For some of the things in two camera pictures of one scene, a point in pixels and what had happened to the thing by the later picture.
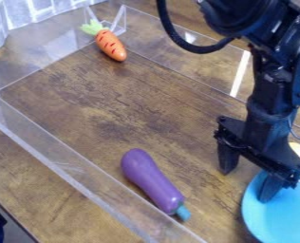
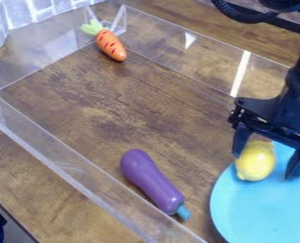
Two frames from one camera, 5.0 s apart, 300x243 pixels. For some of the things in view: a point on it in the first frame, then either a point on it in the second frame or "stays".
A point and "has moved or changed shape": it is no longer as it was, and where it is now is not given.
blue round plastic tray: (283, 220) has moved or changed shape
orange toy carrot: (107, 40) stays
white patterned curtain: (12, 14) stays
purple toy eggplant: (147, 181) stays
